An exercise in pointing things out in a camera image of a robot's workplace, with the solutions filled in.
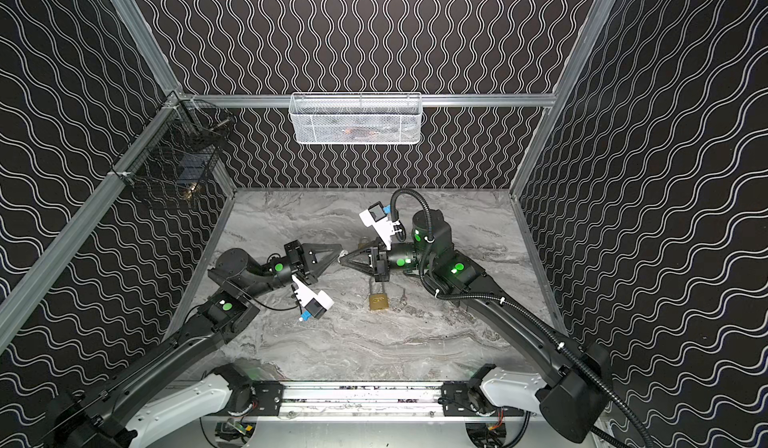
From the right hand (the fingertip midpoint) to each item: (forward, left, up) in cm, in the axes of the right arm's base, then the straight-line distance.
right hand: (342, 262), depth 62 cm
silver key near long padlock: (+9, -13, -34) cm, 37 cm away
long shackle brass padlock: (+7, -5, -32) cm, 33 cm away
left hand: (+2, 0, +6) cm, 6 cm away
